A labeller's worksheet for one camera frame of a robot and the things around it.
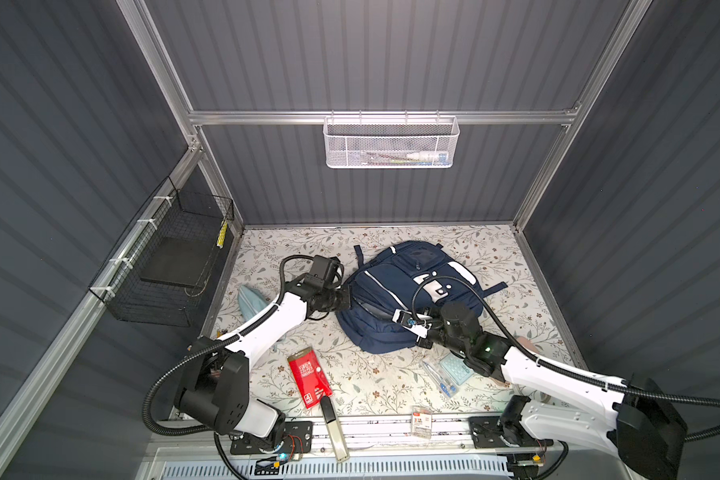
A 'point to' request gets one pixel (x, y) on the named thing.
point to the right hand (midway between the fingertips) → (407, 313)
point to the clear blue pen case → (444, 385)
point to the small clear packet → (421, 422)
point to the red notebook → (309, 377)
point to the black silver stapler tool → (339, 445)
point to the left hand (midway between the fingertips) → (350, 297)
